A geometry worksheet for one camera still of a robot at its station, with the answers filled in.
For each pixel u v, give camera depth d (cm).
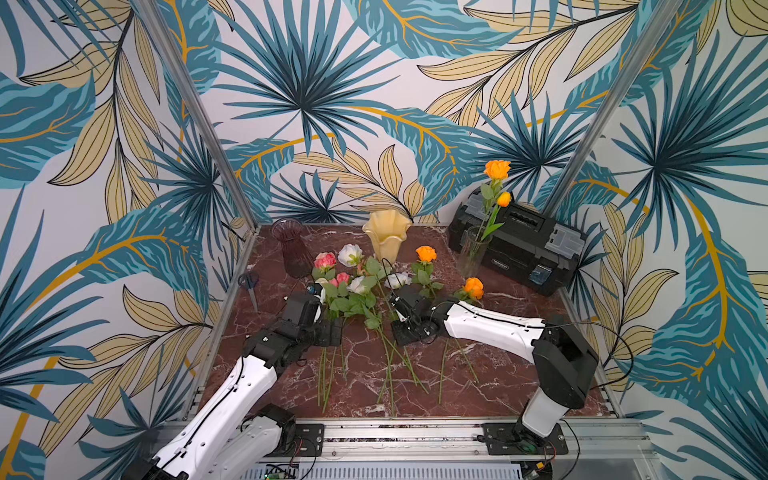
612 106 84
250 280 103
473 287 98
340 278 100
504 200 86
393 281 98
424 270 104
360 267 100
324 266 103
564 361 45
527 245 94
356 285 94
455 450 73
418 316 66
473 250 98
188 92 80
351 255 98
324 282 98
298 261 99
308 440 74
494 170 86
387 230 98
